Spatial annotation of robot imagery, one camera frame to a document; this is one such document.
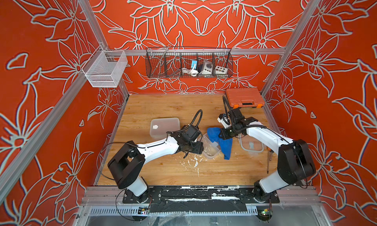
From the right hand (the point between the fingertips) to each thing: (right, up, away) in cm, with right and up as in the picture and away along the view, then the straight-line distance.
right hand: (217, 135), depth 87 cm
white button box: (+3, +41, +7) cm, 42 cm away
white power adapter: (-5, +42, +4) cm, 42 cm away
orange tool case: (+28, +24, +26) cm, 45 cm away
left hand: (-10, -7, -3) cm, 13 cm away
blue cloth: (+4, -5, -3) cm, 8 cm away
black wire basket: (-22, +48, +13) cm, 55 cm away
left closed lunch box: (-36, +5, +5) cm, 36 cm away
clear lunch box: (-4, -10, +3) cm, 11 cm away
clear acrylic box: (-72, +42, +7) cm, 84 cm away
